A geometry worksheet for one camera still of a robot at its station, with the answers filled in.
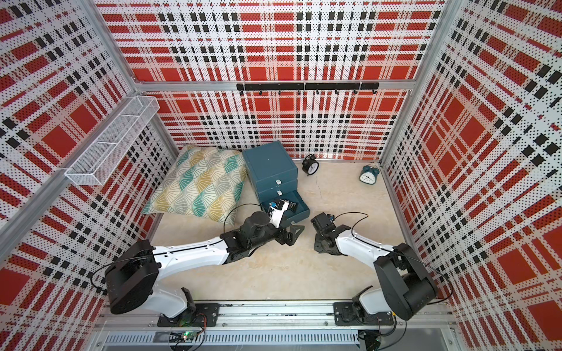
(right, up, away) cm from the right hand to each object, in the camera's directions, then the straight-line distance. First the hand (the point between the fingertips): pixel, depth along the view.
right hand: (326, 244), depth 89 cm
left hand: (-12, +11, -10) cm, 19 cm away
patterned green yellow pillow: (-53, +26, +3) cm, 59 cm away
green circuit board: (-47, -24, -20) cm, 57 cm away
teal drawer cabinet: (-22, +28, -4) cm, 36 cm away
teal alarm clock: (+24, +30, +18) cm, 43 cm away
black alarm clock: (-5, +35, +22) cm, 41 cm away
